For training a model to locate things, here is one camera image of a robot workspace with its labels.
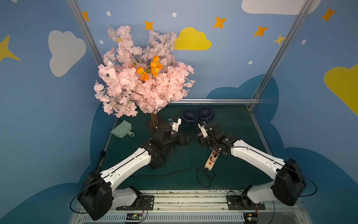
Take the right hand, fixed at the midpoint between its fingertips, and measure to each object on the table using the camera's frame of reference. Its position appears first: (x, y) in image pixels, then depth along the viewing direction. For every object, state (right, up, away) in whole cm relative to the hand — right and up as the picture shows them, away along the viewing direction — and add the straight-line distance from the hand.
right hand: (203, 135), depth 85 cm
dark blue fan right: (+5, +15, +20) cm, 25 cm away
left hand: (-9, +2, -9) cm, 13 cm away
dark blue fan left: (-8, +11, +16) cm, 21 cm away
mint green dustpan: (-60, +1, +21) cm, 64 cm away
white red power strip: (+5, -16, +1) cm, 17 cm away
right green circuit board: (+23, -42, -13) cm, 50 cm away
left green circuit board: (-39, -41, -14) cm, 58 cm away
